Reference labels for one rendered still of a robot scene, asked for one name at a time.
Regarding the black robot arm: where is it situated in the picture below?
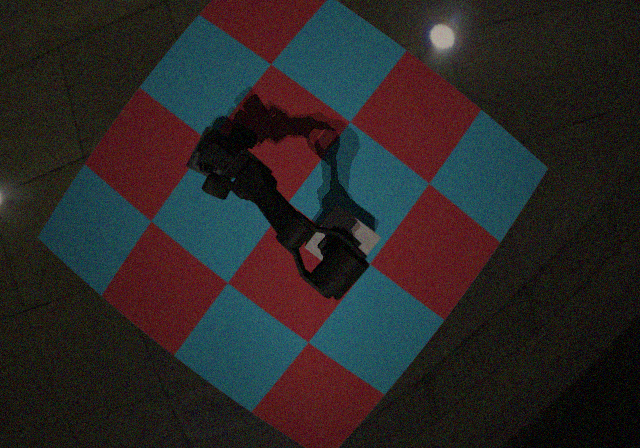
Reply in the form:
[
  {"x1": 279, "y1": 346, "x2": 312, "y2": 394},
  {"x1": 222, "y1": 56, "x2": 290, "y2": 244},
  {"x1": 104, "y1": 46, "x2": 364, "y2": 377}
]
[{"x1": 196, "y1": 129, "x2": 369, "y2": 300}]

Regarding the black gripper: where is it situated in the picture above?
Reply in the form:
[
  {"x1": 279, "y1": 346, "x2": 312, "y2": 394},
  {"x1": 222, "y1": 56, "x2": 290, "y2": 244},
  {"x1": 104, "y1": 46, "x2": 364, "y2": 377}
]
[{"x1": 202, "y1": 123, "x2": 258, "y2": 200}]

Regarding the dark grey sloped panel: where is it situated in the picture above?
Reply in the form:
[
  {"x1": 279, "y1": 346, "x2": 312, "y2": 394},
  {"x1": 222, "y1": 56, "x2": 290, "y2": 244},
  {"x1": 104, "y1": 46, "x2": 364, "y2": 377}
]
[{"x1": 186, "y1": 126, "x2": 223, "y2": 177}]

